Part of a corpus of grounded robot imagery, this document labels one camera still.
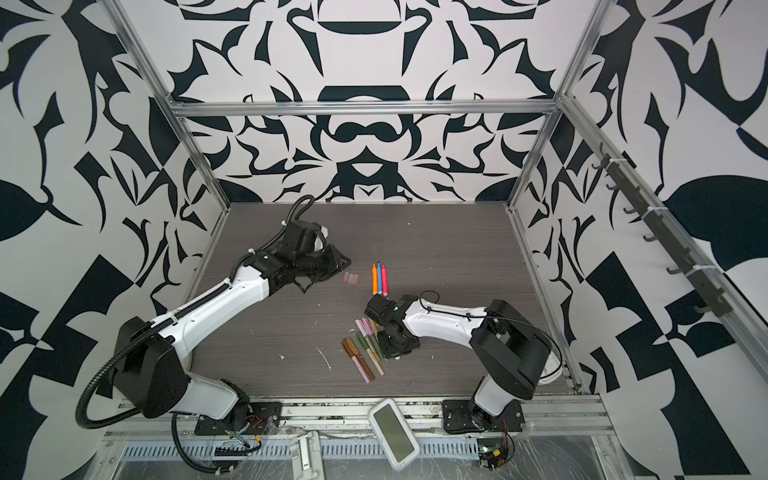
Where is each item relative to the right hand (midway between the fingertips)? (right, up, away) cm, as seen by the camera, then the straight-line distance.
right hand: (392, 351), depth 84 cm
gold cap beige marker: (-5, +5, +5) cm, 9 cm away
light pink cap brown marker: (-9, +5, +5) cm, 12 cm away
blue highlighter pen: (-4, +18, +14) cm, 23 cm away
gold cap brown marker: (-10, -1, 0) cm, 10 cm away
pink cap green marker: (-6, +4, +3) cm, 8 cm away
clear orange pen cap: (-12, +18, +14) cm, 26 cm away
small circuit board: (+23, -19, -13) cm, 33 cm away
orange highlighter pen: (-6, +18, +14) cm, 24 cm away
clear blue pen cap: (-13, +18, +15) cm, 27 cm away
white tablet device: (+1, -14, -16) cm, 21 cm away
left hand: (-10, +27, -5) cm, 29 cm away
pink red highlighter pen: (-2, +18, +13) cm, 22 cm away
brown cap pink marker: (-11, 0, 0) cm, 11 cm away
